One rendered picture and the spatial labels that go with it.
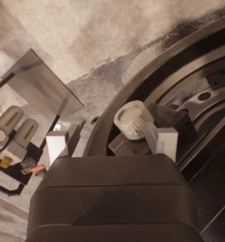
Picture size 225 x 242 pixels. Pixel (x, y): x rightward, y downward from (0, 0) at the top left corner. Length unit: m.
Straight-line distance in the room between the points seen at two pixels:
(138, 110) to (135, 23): 0.68
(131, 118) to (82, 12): 0.72
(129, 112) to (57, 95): 0.89
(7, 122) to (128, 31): 0.66
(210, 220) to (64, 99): 0.98
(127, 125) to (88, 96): 0.85
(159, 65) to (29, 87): 0.81
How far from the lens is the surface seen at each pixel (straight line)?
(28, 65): 1.06
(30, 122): 0.92
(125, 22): 0.86
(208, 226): 0.21
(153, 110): 0.25
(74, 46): 0.93
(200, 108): 0.51
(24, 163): 0.86
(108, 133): 0.40
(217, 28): 0.56
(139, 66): 0.91
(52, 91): 1.08
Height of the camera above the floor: 0.84
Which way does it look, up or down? 48 degrees down
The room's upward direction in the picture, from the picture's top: 171 degrees counter-clockwise
